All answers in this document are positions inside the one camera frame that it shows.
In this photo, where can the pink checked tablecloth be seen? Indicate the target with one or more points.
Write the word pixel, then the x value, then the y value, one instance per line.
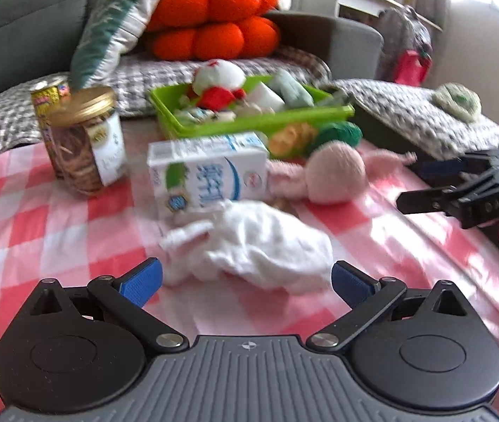
pixel 34 237

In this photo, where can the green yarn ball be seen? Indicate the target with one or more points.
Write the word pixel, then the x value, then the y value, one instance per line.
pixel 339 134

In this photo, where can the red and white plush toy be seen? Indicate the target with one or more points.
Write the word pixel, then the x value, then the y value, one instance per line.
pixel 218 83

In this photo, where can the floral lace pouch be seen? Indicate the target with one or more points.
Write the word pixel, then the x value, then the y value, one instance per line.
pixel 201 115

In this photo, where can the yellow tin can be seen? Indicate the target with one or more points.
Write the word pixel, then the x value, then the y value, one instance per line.
pixel 49 94

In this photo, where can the pink plush toy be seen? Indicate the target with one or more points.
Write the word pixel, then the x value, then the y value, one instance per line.
pixel 333 171

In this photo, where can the grey backpack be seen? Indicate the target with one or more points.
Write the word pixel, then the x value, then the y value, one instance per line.
pixel 403 30

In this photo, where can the glass jar with gold lid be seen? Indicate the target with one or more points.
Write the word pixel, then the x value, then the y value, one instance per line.
pixel 82 149

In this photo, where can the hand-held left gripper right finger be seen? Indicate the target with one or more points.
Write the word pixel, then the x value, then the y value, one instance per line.
pixel 350 283

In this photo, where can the green and white pillow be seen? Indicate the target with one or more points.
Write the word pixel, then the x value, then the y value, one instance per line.
pixel 108 22

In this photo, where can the pale green zip pouch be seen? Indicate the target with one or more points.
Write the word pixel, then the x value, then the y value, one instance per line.
pixel 458 101

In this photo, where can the grey patterned quilt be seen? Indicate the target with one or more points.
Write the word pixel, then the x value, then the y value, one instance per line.
pixel 407 110

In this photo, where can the orange cookie plush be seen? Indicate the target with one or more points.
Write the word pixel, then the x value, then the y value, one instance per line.
pixel 293 138

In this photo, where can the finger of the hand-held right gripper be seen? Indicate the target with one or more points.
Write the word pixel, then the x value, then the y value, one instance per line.
pixel 425 201
pixel 438 168

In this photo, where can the dark grey ottoman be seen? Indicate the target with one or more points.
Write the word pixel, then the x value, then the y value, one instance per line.
pixel 390 136

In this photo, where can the green plastic box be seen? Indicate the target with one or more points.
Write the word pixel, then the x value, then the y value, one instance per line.
pixel 253 123

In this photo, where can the red bag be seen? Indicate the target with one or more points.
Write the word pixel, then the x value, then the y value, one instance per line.
pixel 412 68

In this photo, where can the dark grey sofa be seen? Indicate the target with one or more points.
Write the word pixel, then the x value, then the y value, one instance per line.
pixel 12 30

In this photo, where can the orange flower cushion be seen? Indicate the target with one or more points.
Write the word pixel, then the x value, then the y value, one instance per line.
pixel 218 0
pixel 218 39

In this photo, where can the white foam sponge block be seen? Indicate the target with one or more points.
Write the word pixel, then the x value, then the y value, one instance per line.
pixel 267 96

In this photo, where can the white milk carton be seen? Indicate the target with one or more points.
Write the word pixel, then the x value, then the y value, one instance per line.
pixel 214 171

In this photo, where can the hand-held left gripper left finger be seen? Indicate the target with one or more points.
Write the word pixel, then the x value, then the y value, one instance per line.
pixel 141 283

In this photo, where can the mint green towel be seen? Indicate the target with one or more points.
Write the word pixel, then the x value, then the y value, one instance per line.
pixel 293 88

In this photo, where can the white cloth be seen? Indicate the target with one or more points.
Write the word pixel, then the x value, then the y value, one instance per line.
pixel 258 246

